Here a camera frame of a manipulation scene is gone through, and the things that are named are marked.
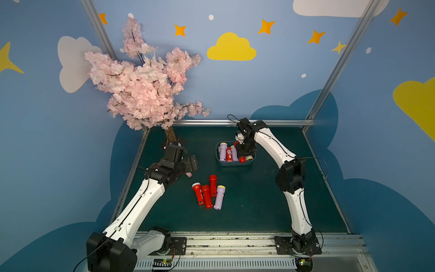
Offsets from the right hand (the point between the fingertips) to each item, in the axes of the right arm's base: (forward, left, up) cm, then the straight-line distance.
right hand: (243, 154), depth 93 cm
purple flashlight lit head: (+3, -4, -8) cm, 9 cm away
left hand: (-12, +27, +9) cm, 31 cm away
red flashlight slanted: (-4, +1, 0) cm, 4 cm away
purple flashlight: (+5, +12, -4) cm, 14 cm away
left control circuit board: (-52, +35, -14) cm, 64 cm away
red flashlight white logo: (+4, +7, -7) cm, 11 cm away
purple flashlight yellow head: (-19, +11, -8) cm, 23 cm away
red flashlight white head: (-18, +25, -8) cm, 32 cm away
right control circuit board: (-48, -27, -15) cm, 57 cm away
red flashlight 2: (-13, +16, -10) cm, 23 cm away
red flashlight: (-25, +17, -10) cm, 32 cm away
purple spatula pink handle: (-10, +30, -9) cm, 33 cm away
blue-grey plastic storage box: (-1, +5, -9) cm, 10 cm away
